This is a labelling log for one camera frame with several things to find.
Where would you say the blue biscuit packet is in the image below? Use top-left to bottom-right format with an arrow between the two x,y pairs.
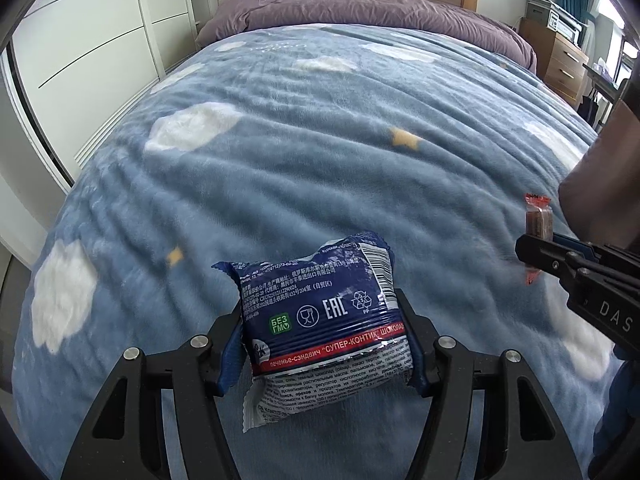
211,230 -> 417,434

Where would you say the white wardrobe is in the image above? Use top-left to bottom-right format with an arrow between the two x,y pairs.
0,0 -> 231,196

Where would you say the small red-brown snack bar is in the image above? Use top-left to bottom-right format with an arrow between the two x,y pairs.
522,192 -> 554,286

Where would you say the black bag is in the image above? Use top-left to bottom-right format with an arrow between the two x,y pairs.
580,87 -> 602,123

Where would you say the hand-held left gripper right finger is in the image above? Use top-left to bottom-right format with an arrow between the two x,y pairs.
395,287 -> 583,480

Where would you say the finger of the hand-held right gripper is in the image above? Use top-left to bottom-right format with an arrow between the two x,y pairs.
552,232 -> 640,263
515,232 -> 606,288

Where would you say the grey printer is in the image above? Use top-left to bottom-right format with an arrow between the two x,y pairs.
525,0 -> 586,43

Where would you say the blue cloud-print blanket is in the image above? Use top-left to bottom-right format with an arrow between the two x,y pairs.
10,22 -> 621,480

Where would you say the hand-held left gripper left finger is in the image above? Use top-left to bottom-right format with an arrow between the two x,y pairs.
60,305 -> 246,480

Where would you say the purple duvet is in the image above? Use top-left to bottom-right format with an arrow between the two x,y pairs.
195,0 -> 538,73

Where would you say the wooden drawer cabinet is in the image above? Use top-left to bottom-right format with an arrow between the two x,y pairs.
517,17 -> 591,108

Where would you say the person's right hand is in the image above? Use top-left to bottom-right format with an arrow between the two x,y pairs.
595,355 -> 640,461

